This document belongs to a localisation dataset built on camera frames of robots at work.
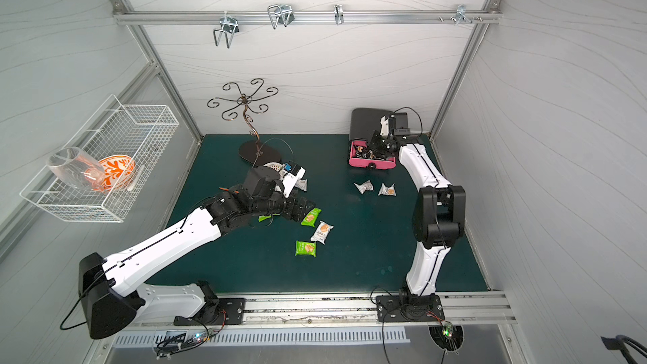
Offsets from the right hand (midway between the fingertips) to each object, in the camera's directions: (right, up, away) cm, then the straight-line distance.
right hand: (369, 139), depth 93 cm
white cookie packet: (0, -18, +6) cm, 19 cm away
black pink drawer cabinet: (+1, +9, +16) cm, 19 cm away
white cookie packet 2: (+8, -20, +5) cm, 22 cm away
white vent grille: (-30, -58, -23) cm, 69 cm away
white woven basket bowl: (-38, -10, +11) cm, 41 cm away
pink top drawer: (+2, -9, 0) cm, 9 cm away
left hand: (-21, -19, -21) cm, 36 cm away
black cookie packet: (-2, -5, +3) cm, 6 cm away
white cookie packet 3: (-18, -34, -5) cm, 38 cm away
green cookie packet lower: (-24, -38, -9) cm, 45 cm away
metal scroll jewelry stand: (-48, -4, +18) cm, 52 cm away
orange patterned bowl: (-73, -11, -27) cm, 79 cm away
